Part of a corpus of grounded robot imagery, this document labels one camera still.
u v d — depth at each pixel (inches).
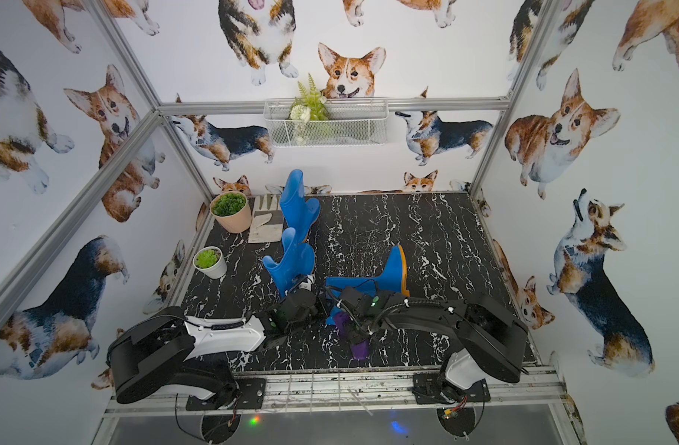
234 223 40.7
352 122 36.4
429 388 28.9
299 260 32.8
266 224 43.8
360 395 29.0
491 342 17.1
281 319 26.1
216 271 35.8
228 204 40.6
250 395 29.0
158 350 17.1
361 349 29.5
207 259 35.1
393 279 36.4
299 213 37.1
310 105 32.2
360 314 25.0
